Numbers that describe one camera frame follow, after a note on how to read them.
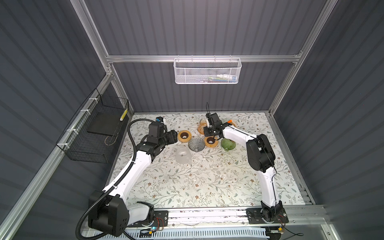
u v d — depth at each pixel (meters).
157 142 0.61
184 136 1.05
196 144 0.97
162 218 0.73
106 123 0.73
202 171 0.89
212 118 0.82
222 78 0.92
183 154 0.96
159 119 0.72
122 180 0.44
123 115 0.81
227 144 1.01
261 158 0.58
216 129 0.77
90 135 0.72
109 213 0.39
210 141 1.02
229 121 1.02
